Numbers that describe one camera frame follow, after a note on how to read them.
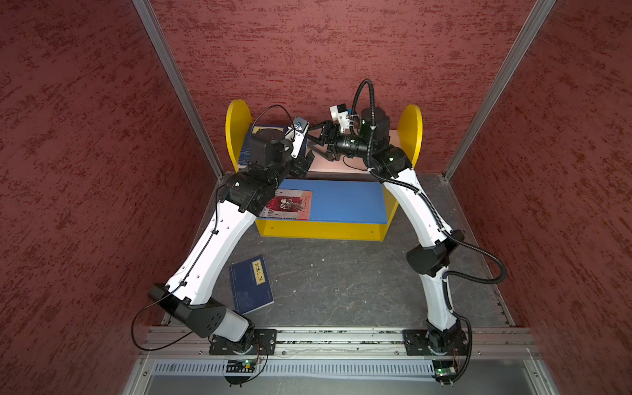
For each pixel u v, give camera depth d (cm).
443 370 71
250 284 86
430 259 51
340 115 64
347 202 92
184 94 90
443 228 51
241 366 71
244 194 44
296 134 53
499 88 88
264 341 74
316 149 68
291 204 90
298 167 59
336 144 61
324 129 60
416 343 74
